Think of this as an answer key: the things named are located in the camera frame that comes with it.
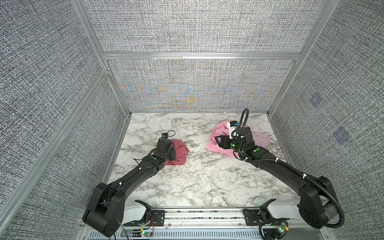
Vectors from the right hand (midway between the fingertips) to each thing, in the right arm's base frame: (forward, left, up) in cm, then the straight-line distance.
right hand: (219, 136), depth 84 cm
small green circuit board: (-43, +36, -17) cm, 59 cm away
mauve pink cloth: (+9, -31, -15) cm, 35 cm away
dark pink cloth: (-3, +22, -11) cm, 25 cm away
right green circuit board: (-41, -26, -16) cm, 51 cm away
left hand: (-4, +27, -8) cm, 28 cm away
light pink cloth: (+11, -4, -7) cm, 14 cm away
